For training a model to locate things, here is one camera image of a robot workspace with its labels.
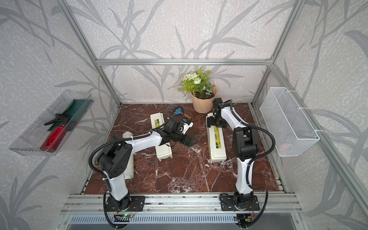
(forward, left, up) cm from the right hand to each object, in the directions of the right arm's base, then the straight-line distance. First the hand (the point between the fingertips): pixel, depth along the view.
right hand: (213, 124), depth 98 cm
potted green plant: (+24, +6, +9) cm, 26 cm away
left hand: (-13, +14, +2) cm, 19 cm away
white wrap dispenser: (-20, +32, +2) cm, 38 cm away
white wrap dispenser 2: (-15, 0, +3) cm, 15 cm away
